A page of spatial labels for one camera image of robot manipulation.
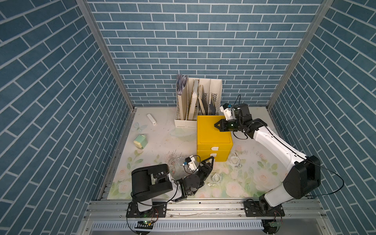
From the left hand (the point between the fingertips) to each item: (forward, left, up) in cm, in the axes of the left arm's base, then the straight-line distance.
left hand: (217, 163), depth 77 cm
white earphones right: (+8, -14, -13) cm, 20 cm away
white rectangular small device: (+37, +43, -11) cm, 58 cm away
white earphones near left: (+6, +21, -13) cm, 25 cm away
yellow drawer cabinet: (+8, +4, +8) cm, 12 cm away
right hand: (+18, 0, +9) cm, 21 cm away
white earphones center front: (-3, -1, -13) cm, 13 cm away
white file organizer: (+40, +11, +12) cm, 43 cm away
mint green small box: (+17, +46, -6) cm, 50 cm away
